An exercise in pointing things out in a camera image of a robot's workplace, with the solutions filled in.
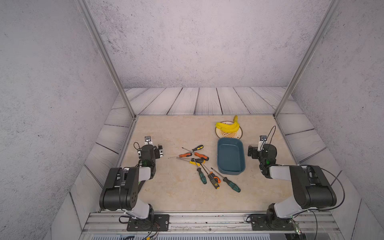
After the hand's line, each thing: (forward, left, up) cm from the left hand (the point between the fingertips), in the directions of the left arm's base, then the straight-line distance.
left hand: (153, 145), depth 94 cm
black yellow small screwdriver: (+1, -27, -5) cm, 28 cm away
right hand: (-1, -66, 0) cm, 66 cm away
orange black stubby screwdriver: (-20, -39, -6) cm, 44 cm away
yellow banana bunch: (+16, -52, -3) cm, 54 cm away
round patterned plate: (+13, -44, -6) cm, 46 cm away
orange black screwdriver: (-5, -30, -6) cm, 31 cm away
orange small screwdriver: (-4, -19, -6) cm, 20 cm away
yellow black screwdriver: (-10, -26, -7) cm, 29 cm away
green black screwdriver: (-19, -30, -6) cm, 36 cm away
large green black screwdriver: (-23, -46, -6) cm, 51 cm away
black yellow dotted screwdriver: (-21, -36, -6) cm, 42 cm away
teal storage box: (-5, -49, -6) cm, 50 cm away
